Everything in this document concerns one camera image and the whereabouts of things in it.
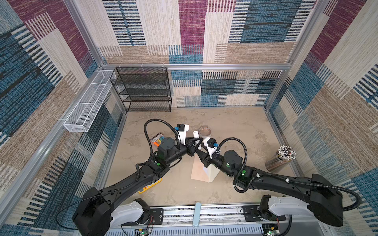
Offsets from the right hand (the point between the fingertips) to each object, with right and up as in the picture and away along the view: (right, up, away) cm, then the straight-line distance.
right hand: (197, 148), depth 73 cm
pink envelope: (+3, -17, +14) cm, 22 cm away
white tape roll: (+6, +6, +33) cm, 34 cm away
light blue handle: (0, -32, -2) cm, 32 cm away
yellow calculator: (-27, -23, +8) cm, 37 cm away
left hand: (+2, +5, -2) cm, 6 cm away
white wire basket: (-71, +14, +18) cm, 75 cm away
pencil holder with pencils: (+43, -4, +2) cm, 43 cm away
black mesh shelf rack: (-39, +37, +38) cm, 66 cm away
